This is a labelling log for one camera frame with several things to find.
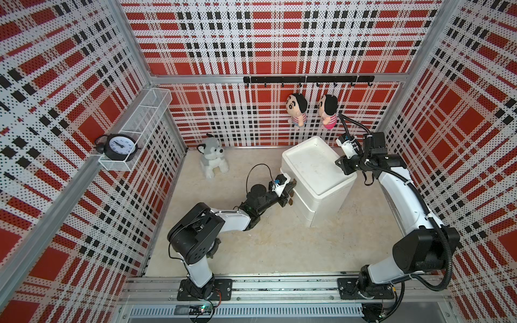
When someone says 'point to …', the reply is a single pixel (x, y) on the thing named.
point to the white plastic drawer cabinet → (322, 184)
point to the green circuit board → (204, 309)
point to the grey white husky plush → (211, 158)
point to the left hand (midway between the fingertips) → (296, 181)
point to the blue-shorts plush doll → (296, 105)
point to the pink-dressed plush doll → (328, 109)
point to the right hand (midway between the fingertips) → (342, 160)
